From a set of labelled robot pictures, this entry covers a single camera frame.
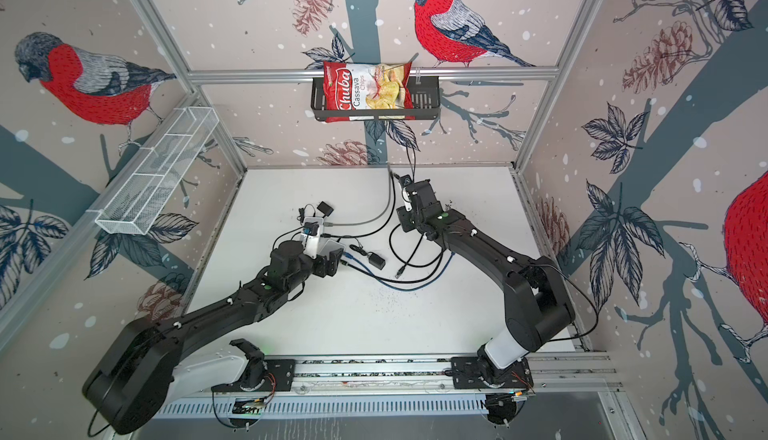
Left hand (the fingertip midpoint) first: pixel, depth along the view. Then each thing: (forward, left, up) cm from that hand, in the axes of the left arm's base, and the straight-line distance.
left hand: (330, 246), depth 84 cm
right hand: (+10, -22, +3) cm, 24 cm away
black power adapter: (+1, -12, -9) cm, 15 cm away
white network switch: (-3, +2, +9) cm, 10 cm away
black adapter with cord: (+22, +7, -10) cm, 26 cm away
